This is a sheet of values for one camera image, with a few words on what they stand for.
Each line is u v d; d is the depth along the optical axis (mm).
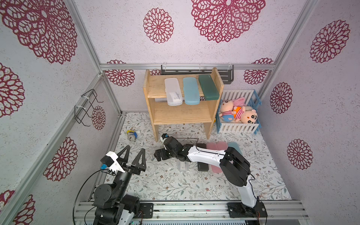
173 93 686
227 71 947
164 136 802
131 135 1001
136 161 513
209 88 741
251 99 1132
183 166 877
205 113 922
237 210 730
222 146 1003
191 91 696
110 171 493
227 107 1042
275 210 759
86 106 781
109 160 481
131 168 517
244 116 1003
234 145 994
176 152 685
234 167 499
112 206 467
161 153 778
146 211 734
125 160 613
